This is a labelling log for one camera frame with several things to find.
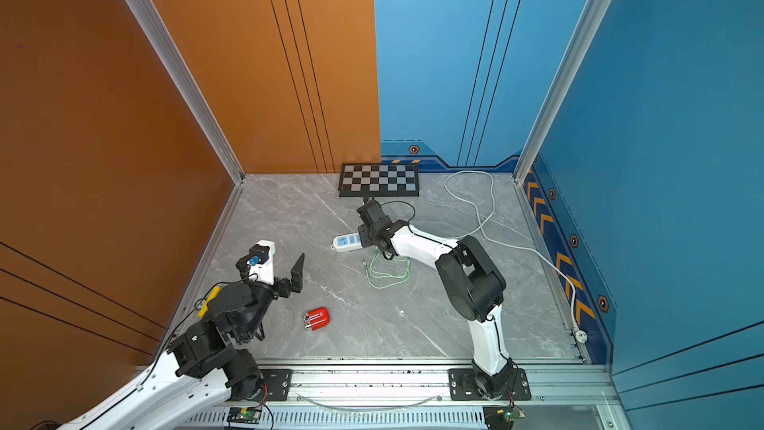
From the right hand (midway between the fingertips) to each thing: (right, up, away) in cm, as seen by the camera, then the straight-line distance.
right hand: (369, 230), depth 96 cm
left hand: (-18, -2, -25) cm, 31 cm away
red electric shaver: (-14, -23, -15) cm, 31 cm away
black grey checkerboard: (+2, +18, +19) cm, 26 cm away
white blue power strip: (-7, -4, +1) cm, 9 cm away
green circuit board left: (-28, -43, -24) cm, 57 cm away
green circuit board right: (+36, -41, -27) cm, 60 cm away
